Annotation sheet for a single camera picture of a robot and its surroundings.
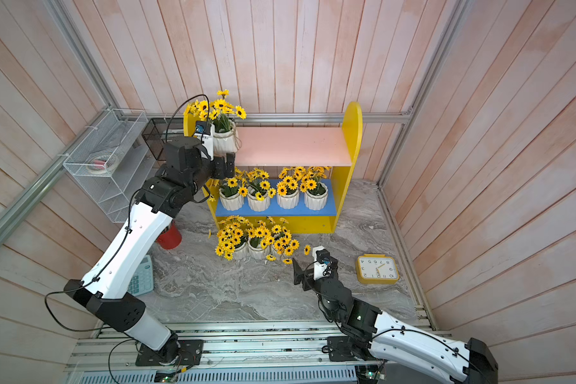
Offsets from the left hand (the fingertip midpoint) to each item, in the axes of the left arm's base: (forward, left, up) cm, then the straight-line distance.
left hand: (220, 156), depth 69 cm
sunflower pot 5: (+5, -10, -20) cm, 23 cm away
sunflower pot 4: (+3, 0, -21) cm, 21 cm away
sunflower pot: (-11, -18, -30) cm, 37 cm away
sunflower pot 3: (-10, 0, -29) cm, 31 cm away
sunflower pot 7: (0, -30, -14) cm, 33 cm away
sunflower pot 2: (-9, -10, -33) cm, 36 cm away
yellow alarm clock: (-17, -55, -39) cm, 69 cm away
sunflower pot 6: (+1, -20, -15) cm, 25 cm away
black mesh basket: (+23, +31, -8) cm, 39 cm away
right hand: (-20, -27, -24) cm, 41 cm away
